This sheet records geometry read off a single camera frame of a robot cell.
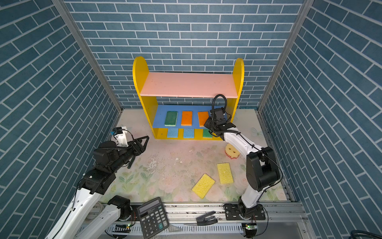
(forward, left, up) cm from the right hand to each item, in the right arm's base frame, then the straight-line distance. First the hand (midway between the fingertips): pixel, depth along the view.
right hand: (205, 120), depth 91 cm
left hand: (-23, +27, +11) cm, 37 cm away
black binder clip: (-50, -3, -15) cm, 52 cm away
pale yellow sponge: (+5, +2, -2) cm, 6 cm away
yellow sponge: (-26, -13, -17) cm, 34 cm away
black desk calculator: (-51, +23, -15) cm, 58 cm away
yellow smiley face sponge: (-12, -17, -15) cm, 26 cm away
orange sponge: (+3, +13, -2) cm, 13 cm away
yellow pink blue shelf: (+29, +26, -16) cm, 42 cm away
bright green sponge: (0, -1, -15) cm, 15 cm away
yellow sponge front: (-34, -1, -17) cm, 38 cm away
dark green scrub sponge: (+2, +23, -2) cm, 23 cm away
